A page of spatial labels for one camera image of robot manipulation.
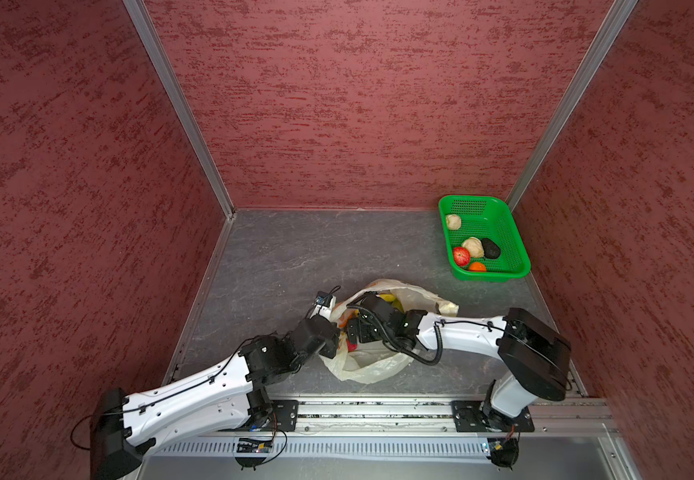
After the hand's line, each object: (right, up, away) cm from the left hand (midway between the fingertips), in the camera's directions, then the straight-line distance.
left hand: (334, 332), depth 76 cm
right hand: (+6, -4, +8) cm, 11 cm away
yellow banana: (+17, +6, +16) cm, 24 cm away
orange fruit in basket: (+48, +15, +23) cm, 55 cm away
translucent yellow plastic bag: (+9, -5, -5) cm, 12 cm away
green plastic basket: (+58, +33, +41) cm, 78 cm away
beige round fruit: (+48, +22, +27) cm, 59 cm away
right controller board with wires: (+42, -28, -6) cm, 50 cm away
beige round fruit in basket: (+43, +31, +34) cm, 62 cm away
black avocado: (+54, +21, +27) cm, 63 cm away
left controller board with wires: (-20, -27, -4) cm, 34 cm away
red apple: (+42, +19, +23) cm, 52 cm away
